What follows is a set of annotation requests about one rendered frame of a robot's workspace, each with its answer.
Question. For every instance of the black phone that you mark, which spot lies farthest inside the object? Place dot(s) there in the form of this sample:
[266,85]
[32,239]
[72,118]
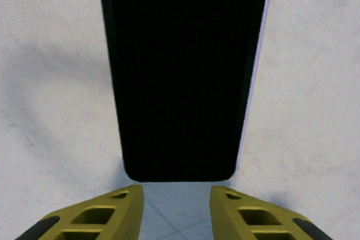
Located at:
[181,72]

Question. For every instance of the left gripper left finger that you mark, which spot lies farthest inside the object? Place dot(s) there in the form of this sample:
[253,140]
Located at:
[87,220]

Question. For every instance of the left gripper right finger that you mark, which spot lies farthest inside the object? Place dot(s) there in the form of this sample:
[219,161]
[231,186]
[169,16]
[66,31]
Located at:
[266,221]

